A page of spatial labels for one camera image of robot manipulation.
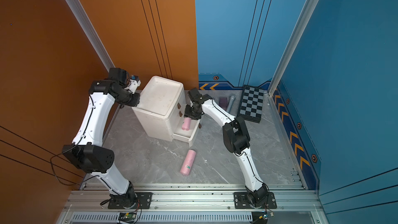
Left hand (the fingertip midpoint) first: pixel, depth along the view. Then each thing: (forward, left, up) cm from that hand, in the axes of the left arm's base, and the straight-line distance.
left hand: (138, 99), depth 81 cm
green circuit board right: (-48, -64, -25) cm, 84 cm away
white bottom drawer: (-10, -25, -20) cm, 34 cm away
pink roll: (-5, -25, -16) cm, 30 cm away
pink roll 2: (-26, -27, -22) cm, 43 cm away
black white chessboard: (+17, -68, -22) cm, 73 cm away
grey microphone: (+22, -55, -23) cm, 64 cm away
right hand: (+2, -24, -17) cm, 30 cm away
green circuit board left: (-49, 0, -28) cm, 56 cm away
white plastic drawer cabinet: (-6, -13, -2) cm, 14 cm away
